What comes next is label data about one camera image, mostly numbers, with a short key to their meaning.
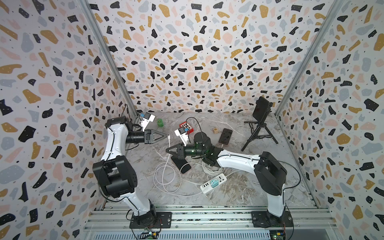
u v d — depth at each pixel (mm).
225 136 1132
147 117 688
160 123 1130
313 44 846
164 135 703
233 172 898
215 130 1094
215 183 794
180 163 926
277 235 716
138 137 661
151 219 675
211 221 748
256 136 1034
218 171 886
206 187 816
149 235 710
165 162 947
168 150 724
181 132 700
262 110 790
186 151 691
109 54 858
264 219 733
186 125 1099
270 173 494
